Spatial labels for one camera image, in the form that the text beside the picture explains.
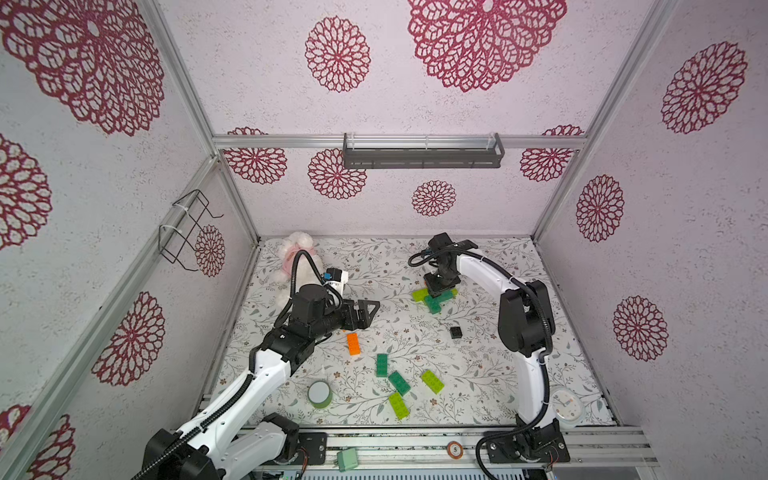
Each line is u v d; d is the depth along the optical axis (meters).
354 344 0.92
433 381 0.84
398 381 0.84
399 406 0.80
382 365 0.87
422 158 0.88
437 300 1.00
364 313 0.67
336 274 0.68
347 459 0.71
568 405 0.78
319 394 0.79
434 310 0.97
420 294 1.01
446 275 0.84
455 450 0.74
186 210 0.78
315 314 0.62
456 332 0.94
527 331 0.57
